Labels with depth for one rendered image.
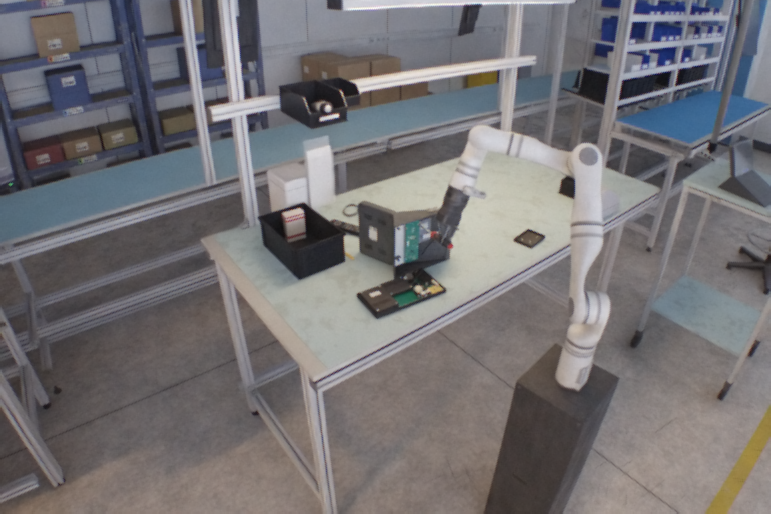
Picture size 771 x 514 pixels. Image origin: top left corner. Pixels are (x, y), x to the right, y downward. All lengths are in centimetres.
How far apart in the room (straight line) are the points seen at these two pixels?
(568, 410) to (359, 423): 125
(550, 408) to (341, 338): 65
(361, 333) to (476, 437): 118
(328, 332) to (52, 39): 377
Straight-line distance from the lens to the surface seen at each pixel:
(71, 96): 473
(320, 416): 164
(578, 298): 138
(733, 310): 325
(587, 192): 143
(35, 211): 288
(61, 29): 468
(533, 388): 156
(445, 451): 241
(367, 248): 176
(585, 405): 156
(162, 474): 251
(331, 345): 142
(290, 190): 189
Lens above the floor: 196
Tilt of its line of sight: 29 degrees down
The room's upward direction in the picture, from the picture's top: straight up
